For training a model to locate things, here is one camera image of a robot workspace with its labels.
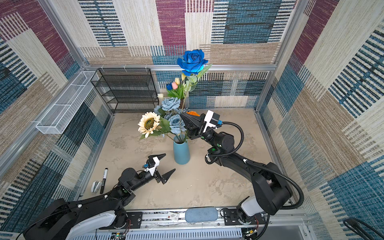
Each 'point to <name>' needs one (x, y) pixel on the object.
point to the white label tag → (173, 216)
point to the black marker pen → (104, 180)
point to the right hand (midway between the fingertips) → (179, 115)
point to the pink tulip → (174, 85)
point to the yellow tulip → (177, 80)
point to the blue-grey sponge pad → (201, 214)
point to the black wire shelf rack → (126, 89)
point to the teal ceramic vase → (181, 150)
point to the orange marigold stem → (193, 113)
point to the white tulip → (160, 96)
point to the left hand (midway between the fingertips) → (169, 160)
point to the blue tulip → (169, 86)
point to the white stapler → (96, 186)
